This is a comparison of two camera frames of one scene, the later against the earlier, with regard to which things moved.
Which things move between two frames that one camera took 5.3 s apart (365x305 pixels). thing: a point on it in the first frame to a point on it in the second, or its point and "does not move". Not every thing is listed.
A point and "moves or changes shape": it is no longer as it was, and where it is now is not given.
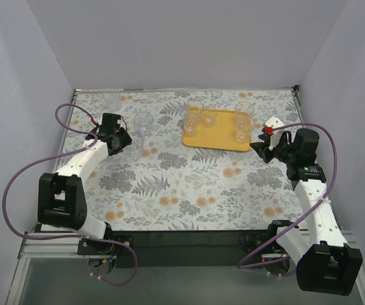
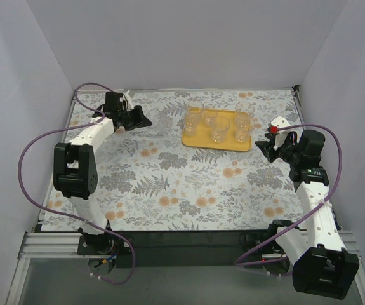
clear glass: x=136 y=144 to x=219 y=127
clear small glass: x=191 y=122 does not move
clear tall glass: x=143 y=121 moves or changes shape
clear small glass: x=209 y=117 does not move
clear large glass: x=193 y=111 does not move
